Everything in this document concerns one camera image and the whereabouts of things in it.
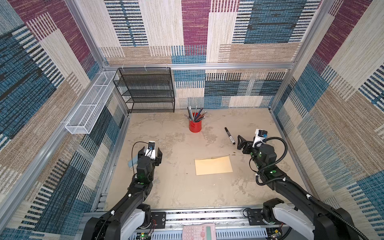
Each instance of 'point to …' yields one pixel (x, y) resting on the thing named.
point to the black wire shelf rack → (146, 89)
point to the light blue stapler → (133, 162)
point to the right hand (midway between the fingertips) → (247, 138)
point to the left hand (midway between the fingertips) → (151, 148)
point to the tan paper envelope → (207, 166)
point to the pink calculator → (199, 231)
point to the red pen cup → (195, 123)
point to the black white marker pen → (230, 136)
